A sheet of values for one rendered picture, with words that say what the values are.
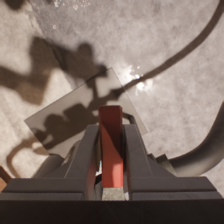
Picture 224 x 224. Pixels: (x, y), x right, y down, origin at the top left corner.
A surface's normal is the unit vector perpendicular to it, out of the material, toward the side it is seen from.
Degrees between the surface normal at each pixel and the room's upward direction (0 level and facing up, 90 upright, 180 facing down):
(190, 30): 0
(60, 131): 0
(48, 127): 0
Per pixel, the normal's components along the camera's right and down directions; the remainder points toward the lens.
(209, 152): -0.20, -0.49
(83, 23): -0.02, 0.29
